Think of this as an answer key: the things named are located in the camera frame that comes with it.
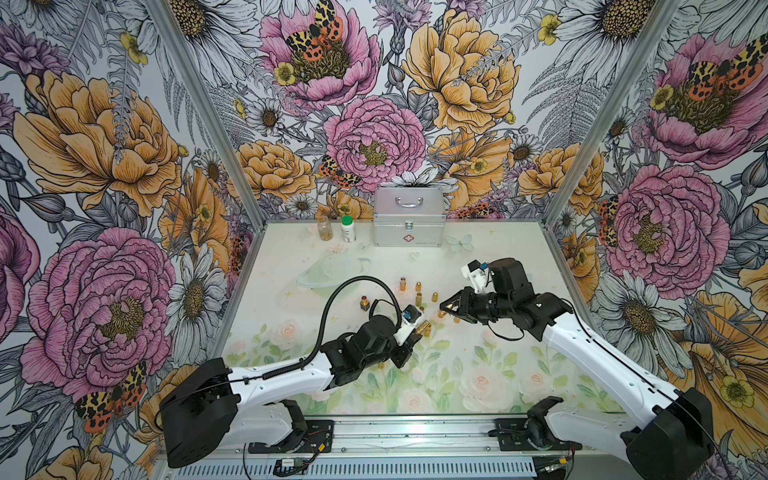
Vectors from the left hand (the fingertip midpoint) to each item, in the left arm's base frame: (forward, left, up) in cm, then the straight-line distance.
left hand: (412, 339), depth 80 cm
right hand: (+2, -7, +9) cm, 11 cm away
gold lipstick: (+22, +1, -7) cm, 23 cm away
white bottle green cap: (+44, +21, -3) cm, 49 cm away
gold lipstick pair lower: (+1, -2, +4) cm, 4 cm away
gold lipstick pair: (+6, -5, -7) cm, 11 cm away
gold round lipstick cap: (+22, -4, -8) cm, 24 cm away
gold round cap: (-1, -6, +15) cm, 16 cm away
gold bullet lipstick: (+17, -4, -8) cm, 19 cm away
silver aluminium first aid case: (+42, -1, +4) cm, 42 cm away
